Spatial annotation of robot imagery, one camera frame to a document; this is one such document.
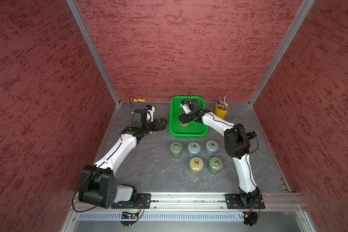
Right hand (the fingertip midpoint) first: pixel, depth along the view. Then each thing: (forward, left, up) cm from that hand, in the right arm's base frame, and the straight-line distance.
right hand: (184, 117), depth 102 cm
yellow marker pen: (+25, +37, -6) cm, 45 cm away
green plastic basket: (-6, -7, -7) cm, 12 cm away
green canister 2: (-35, -16, 0) cm, 39 cm away
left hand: (-14, +15, +11) cm, 23 cm away
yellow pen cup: (+3, -27, 0) cm, 27 cm away
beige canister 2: (-35, -5, +1) cm, 36 cm away
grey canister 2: (-25, -15, +1) cm, 29 cm away
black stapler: (-12, -47, -7) cm, 49 cm away
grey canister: (-26, -4, 0) cm, 26 cm away
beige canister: (-8, 0, +2) cm, 8 cm away
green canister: (-25, +6, +1) cm, 26 cm away
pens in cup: (+2, -26, +8) cm, 27 cm away
